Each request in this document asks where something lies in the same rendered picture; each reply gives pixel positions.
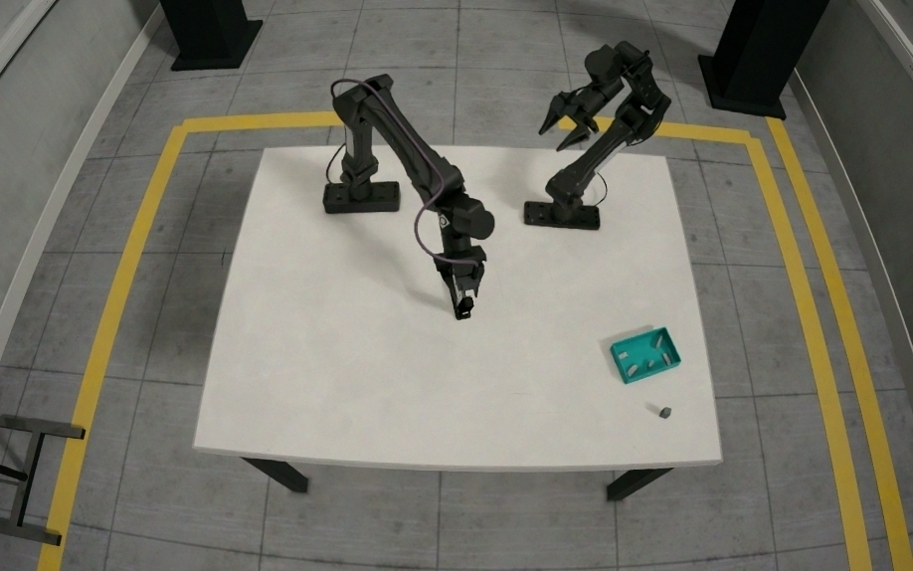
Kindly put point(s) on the teal rectangular tray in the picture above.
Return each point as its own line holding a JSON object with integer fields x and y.
{"x": 641, "y": 350}

